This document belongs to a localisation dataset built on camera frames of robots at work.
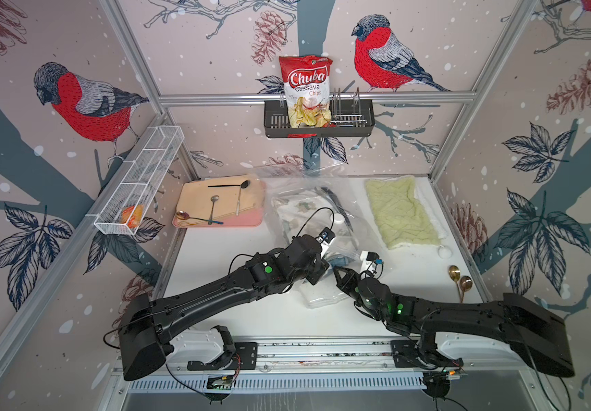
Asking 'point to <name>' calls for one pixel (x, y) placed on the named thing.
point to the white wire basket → (135, 181)
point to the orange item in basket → (132, 216)
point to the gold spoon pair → (464, 283)
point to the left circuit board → (220, 382)
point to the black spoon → (243, 185)
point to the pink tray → (253, 217)
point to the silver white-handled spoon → (238, 200)
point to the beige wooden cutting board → (205, 199)
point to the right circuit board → (442, 376)
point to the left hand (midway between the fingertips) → (328, 253)
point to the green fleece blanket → (400, 216)
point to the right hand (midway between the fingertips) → (330, 268)
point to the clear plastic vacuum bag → (324, 203)
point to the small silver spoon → (214, 199)
